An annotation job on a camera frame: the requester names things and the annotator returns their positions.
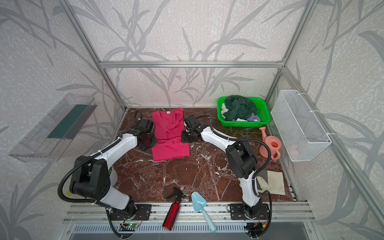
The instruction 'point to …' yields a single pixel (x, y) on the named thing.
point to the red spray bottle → (173, 210)
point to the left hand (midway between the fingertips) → (155, 138)
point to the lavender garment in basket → (252, 117)
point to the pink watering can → (274, 144)
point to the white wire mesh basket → (301, 134)
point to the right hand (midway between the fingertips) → (183, 134)
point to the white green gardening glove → (275, 184)
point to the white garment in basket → (224, 109)
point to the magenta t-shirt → (169, 130)
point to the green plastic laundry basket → (263, 110)
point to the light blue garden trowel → (199, 203)
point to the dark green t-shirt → (238, 107)
